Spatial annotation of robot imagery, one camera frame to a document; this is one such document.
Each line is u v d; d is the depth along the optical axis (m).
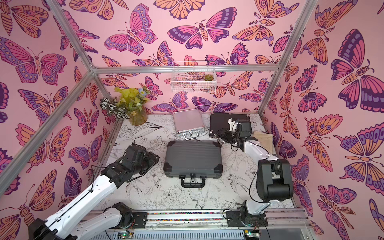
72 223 0.42
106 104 0.95
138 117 1.14
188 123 1.16
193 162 0.85
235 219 0.73
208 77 0.92
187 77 1.00
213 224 0.73
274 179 0.45
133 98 0.97
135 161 0.58
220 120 1.09
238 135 0.71
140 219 0.73
